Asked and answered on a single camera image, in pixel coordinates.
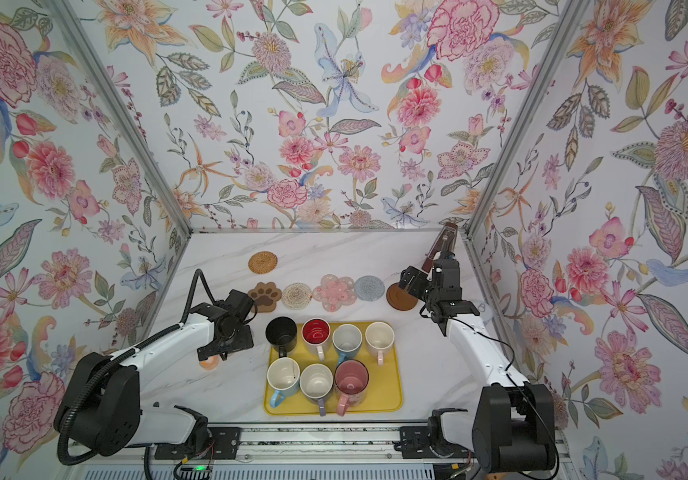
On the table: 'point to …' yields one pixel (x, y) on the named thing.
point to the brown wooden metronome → (445, 241)
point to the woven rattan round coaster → (262, 262)
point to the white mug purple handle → (316, 381)
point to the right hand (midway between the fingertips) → (414, 276)
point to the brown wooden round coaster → (399, 299)
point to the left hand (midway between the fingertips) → (237, 347)
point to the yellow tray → (337, 365)
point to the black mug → (281, 333)
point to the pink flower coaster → (334, 292)
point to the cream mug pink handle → (379, 336)
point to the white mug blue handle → (346, 340)
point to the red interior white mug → (315, 332)
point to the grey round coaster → (369, 288)
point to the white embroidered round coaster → (296, 296)
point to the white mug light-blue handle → (283, 375)
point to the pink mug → (351, 379)
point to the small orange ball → (210, 363)
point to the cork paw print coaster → (265, 296)
